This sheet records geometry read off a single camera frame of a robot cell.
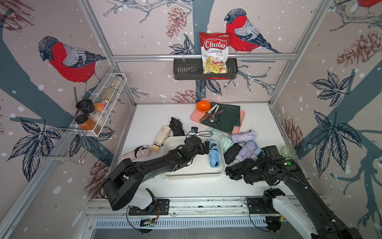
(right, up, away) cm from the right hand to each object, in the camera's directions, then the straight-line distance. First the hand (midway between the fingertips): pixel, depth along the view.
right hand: (257, 167), depth 81 cm
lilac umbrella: (-3, +15, +14) cm, 21 cm away
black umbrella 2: (-11, -1, -1) cm, 12 cm away
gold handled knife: (-24, +30, +33) cm, 51 cm away
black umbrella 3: (-2, -5, -1) cm, 5 cm away
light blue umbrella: (-23, +4, +5) cm, 24 cm away
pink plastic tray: (-33, +29, +33) cm, 55 cm away
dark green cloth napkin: (-10, +28, +30) cm, 42 cm away
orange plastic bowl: (-28, +36, +34) cm, 57 cm away
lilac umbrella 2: (0, +8, +9) cm, 12 cm away
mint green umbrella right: (-15, +13, +12) cm, 24 cm away
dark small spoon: (-17, +24, +26) cm, 39 cm away
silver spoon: (-21, +27, +29) cm, 45 cm away
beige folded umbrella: (-58, +13, +14) cm, 61 cm away
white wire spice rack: (-83, +39, -5) cm, 92 cm away
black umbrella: (-12, +5, +9) cm, 16 cm away
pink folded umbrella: (-68, +7, +7) cm, 69 cm away
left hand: (-29, +15, +3) cm, 33 cm away
